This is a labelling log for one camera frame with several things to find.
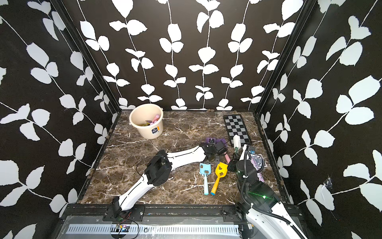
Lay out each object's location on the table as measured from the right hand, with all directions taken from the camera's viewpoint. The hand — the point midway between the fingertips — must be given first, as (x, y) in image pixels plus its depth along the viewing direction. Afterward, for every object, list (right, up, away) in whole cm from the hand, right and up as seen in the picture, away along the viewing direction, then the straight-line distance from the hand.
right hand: (232, 151), depth 73 cm
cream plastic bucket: (-53, +17, +33) cm, 65 cm away
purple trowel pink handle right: (+2, -8, +20) cm, 22 cm away
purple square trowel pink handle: (-5, +2, +31) cm, 32 cm away
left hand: (-5, -8, +19) cm, 22 cm away
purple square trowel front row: (-44, +17, +23) cm, 53 cm away
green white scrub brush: (+4, +4, +4) cm, 7 cm away
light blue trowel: (-12, -14, +16) cm, 24 cm away
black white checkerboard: (+12, +12, +35) cm, 39 cm away
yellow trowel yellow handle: (-3, -15, +16) cm, 21 cm away
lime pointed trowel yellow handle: (-55, +14, +34) cm, 66 cm away
